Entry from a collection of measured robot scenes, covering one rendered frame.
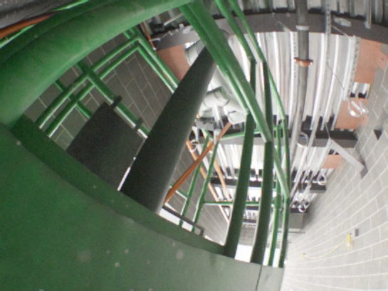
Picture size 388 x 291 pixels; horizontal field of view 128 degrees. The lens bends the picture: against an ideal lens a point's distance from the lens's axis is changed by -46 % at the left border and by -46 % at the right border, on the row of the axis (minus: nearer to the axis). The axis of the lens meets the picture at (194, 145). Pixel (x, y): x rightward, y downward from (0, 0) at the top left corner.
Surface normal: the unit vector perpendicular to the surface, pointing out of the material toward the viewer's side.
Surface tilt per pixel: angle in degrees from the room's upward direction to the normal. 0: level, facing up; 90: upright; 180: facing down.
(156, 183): 90
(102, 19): 90
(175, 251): 90
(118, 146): 90
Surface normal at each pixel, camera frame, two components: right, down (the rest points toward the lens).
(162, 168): 0.59, -0.33
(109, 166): 0.80, -0.15
